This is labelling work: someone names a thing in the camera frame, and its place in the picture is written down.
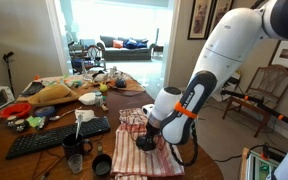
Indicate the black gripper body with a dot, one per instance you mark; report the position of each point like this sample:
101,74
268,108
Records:
153,133

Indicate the black computer mouse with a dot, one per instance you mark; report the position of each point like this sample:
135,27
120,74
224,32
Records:
142,143

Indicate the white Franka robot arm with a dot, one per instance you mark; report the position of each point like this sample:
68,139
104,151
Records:
224,50

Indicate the black computer keyboard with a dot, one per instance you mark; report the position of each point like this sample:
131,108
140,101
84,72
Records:
50,136

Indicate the pink white striped cloth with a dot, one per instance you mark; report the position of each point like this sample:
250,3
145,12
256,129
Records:
140,160

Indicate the small white box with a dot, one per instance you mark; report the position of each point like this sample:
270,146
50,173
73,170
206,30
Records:
147,109

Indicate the tan placemat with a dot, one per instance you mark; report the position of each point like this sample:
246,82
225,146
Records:
134,85

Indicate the small black bowl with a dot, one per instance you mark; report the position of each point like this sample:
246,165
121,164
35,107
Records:
101,165

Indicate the small green toy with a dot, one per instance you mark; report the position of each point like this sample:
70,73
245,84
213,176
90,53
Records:
104,98

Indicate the small white jar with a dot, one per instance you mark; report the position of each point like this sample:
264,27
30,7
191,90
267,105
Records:
99,99

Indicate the yellow green tennis ball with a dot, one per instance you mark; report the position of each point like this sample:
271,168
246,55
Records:
103,88

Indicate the white crumpled napkin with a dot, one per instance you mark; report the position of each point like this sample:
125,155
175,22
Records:
85,115

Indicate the white bowl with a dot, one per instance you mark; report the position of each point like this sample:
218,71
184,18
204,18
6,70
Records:
87,99

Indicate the metal spoon in mug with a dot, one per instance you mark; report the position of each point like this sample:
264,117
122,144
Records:
79,123

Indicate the white stuffed toy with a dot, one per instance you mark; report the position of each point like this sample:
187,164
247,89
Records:
100,76

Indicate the clear drinking glass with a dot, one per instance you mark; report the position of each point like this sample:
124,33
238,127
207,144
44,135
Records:
75,163

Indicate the dark ceramic mug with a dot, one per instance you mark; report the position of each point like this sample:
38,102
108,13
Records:
73,146

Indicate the grey sofa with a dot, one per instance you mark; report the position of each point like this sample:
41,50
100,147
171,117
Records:
127,52

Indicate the blue cushion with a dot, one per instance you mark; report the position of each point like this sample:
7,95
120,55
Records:
134,44

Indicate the orange cushion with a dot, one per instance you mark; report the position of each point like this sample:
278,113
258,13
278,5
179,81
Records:
117,44

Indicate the carved wooden dining chair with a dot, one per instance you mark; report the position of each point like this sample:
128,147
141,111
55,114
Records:
94,56

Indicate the black pole with orange bands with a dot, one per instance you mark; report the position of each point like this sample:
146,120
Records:
257,102

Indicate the blue tape roll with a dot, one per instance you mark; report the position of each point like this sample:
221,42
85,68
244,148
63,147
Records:
44,111

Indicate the green snack packet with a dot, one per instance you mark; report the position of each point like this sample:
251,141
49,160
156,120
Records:
37,122

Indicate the framed floral picture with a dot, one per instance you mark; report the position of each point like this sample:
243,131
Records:
200,18
222,10

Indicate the wooden slat armchair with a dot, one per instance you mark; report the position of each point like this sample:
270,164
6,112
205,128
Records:
270,83

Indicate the black remote keypad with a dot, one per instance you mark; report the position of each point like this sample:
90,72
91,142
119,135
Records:
32,89

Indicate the small patterned dish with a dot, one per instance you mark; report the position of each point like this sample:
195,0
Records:
11,121
20,125

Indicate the red bowl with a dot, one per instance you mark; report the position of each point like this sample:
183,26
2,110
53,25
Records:
15,110

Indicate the black walking cane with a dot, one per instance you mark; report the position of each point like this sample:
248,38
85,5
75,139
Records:
9,66

